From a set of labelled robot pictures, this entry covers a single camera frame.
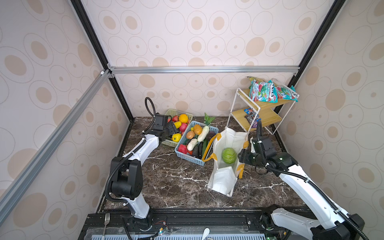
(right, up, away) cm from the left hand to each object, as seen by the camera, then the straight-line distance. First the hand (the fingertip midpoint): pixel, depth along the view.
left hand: (174, 125), depth 91 cm
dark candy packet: (+49, +7, +7) cm, 50 cm away
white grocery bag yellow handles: (+38, -9, -4) cm, 39 cm away
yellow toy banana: (0, +1, +15) cm, 15 cm away
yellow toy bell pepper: (0, -8, +9) cm, 12 cm away
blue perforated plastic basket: (+13, -19, +1) cm, 23 cm away
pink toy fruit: (+4, -1, +16) cm, 17 cm away
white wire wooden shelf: (+47, +10, +12) cm, 49 cm away
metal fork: (-32, -48, -16) cm, 59 cm away
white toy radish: (+21, +3, +13) cm, 25 cm away
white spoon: (+18, -52, -20) cm, 59 cm away
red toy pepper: (+5, -15, +2) cm, 16 cm away
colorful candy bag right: (+63, +18, -7) cm, 66 cm away
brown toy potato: (+9, -6, +10) cm, 15 cm away
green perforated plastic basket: (-3, +9, +26) cm, 28 cm away
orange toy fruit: (+4, +6, +19) cm, 21 cm away
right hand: (+38, -17, -13) cm, 43 cm away
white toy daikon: (+10, -12, +5) cm, 17 cm away
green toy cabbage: (+33, -19, -1) cm, 38 cm away
